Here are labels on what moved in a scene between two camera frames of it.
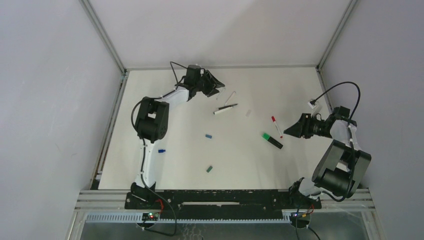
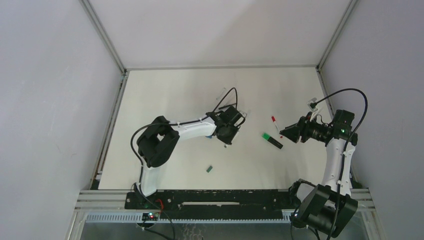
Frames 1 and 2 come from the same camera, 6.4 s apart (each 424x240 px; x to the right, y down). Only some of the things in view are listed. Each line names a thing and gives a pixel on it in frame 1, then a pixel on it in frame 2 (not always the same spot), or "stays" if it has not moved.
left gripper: x=206 y=83 → x=234 y=124
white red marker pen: x=278 y=130 stays
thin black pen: x=227 y=106 stays
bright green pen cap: x=266 y=136 stays
